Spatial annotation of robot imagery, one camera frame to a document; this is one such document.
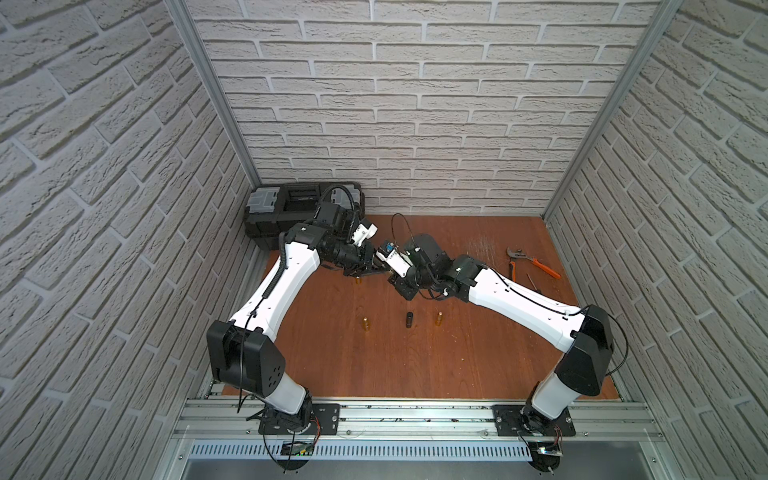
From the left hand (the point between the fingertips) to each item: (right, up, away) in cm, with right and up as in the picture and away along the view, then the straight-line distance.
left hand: (391, 264), depth 73 cm
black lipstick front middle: (+5, -17, +14) cm, 23 cm away
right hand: (+1, -3, +5) cm, 6 cm away
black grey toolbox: (-41, +17, +24) cm, 51 cm away
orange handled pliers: (+47, +1, +33) cm, 58 cm away
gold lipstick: (-8, -19, +14) cm, 25 cm away
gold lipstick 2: (+14, -17, +14) cm, 26 cm away
